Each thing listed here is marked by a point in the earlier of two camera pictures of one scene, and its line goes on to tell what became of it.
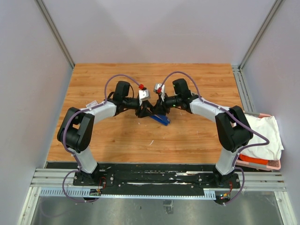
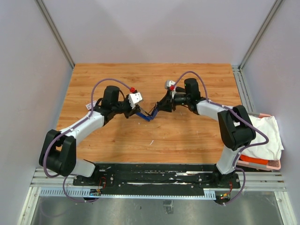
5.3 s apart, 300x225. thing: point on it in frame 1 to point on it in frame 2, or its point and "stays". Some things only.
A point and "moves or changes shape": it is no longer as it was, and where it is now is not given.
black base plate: (194, 176) stays
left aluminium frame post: (55, 30) stays
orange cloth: (252, 160) stays
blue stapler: (162, 119) moves or changes shape
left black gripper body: (137, 110) to (123, 107)
